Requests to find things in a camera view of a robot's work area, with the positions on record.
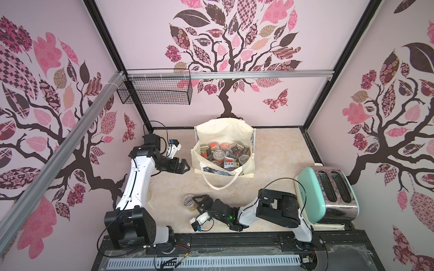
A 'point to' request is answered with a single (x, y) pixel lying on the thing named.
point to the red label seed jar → (213, 145)
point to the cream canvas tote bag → (223, 130)
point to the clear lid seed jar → (218, 154)
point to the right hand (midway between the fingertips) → (196, 197)
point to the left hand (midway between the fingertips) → (179, 170)
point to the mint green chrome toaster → (326, 197)
